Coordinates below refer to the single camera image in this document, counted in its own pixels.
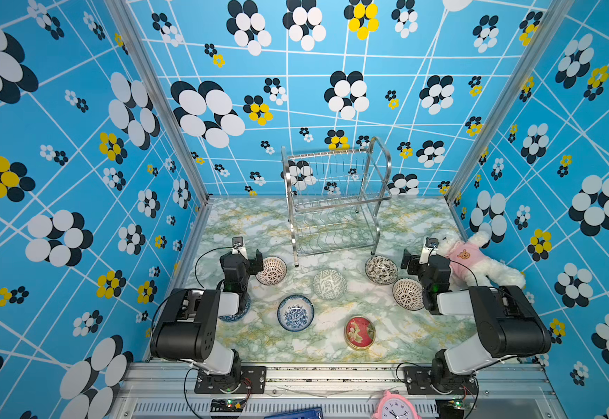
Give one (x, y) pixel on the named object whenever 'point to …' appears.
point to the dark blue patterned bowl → (234, 318)
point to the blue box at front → (315, 413)
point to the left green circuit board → (229, 405)
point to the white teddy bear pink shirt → (470, 267)
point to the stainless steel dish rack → (333, 198)
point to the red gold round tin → (359, 333)
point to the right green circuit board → (452, 408)
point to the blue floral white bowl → (296, 312)
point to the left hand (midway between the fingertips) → (247, 249)
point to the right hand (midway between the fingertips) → (424, 251)
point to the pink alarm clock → (394, 405)
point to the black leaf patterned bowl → (380, 270)
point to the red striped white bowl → (407, 294)
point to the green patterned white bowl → (330, 285)
